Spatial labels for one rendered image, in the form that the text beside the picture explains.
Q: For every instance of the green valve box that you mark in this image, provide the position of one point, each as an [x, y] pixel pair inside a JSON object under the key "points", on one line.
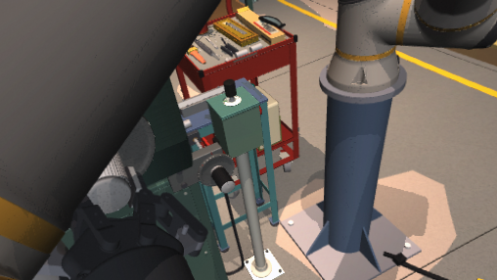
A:
{"points": [[237, 124]]}

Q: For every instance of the grey knurled round knob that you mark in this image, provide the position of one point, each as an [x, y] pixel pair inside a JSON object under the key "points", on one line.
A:
{"points": [[116, 182]]}

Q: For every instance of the red tool cart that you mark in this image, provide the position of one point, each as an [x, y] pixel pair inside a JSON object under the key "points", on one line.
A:
{"points": [[248, 64]]}

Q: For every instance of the black valve knob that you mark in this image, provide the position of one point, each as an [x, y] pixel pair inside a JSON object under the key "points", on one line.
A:
{"points": [[230, 88]]}

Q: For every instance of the tan long box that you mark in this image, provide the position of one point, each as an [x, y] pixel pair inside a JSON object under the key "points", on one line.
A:
{"points": [[258, 24]]}

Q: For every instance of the black pliers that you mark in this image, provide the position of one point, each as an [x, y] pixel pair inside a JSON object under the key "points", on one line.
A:
{"points": [[229, 47]]}

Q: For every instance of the yellow tray box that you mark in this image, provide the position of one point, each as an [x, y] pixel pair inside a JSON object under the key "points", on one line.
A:
{"points": [[236, 32]]}

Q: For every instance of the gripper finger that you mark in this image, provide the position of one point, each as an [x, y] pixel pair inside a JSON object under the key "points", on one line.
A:
{"points": [[95, 229], [186, 227]]}

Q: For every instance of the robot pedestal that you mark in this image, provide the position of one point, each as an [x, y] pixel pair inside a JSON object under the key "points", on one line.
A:
{"points": [[357, 175]]}

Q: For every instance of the white square foot plate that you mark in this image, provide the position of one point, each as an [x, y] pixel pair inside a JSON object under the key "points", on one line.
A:
{"points": [[271, 268]]}

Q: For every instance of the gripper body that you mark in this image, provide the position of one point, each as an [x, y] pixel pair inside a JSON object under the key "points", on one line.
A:
{"points": [[128, 264]]}

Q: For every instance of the grey round post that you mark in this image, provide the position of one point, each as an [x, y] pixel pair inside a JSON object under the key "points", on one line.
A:
{"points": [[250, 202]]}

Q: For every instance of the cream box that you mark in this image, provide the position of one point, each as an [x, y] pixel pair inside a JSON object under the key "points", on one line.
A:
{"points": [[273, 116]]}

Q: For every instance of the grey small cylinder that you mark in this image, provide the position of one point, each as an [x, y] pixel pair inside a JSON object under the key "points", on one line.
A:
{"points": [[248, 49]]}

